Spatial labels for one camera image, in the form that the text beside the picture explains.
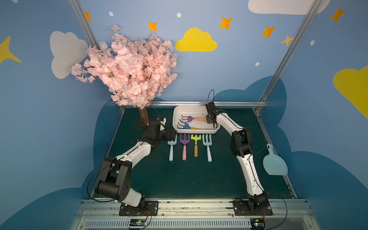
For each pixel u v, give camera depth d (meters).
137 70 0.64
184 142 1.01
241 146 0.67
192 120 1.14
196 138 1.04
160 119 0.80
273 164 0.92
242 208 0.75
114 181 0.44
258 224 0.73
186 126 1.11
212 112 0.87
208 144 0.99
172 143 1.01
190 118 1.15
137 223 0.72
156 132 0.72
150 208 0.75
